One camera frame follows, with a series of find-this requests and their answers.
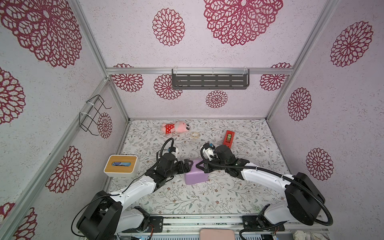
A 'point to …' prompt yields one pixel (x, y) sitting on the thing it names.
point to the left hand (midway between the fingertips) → (187, 166)
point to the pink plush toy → (179, 127)
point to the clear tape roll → (195, 134)
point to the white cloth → (300, 235)
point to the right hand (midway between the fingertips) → (195, 164)
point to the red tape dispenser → (229, 138)
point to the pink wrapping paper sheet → (196, 175)
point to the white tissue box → (122, 165)
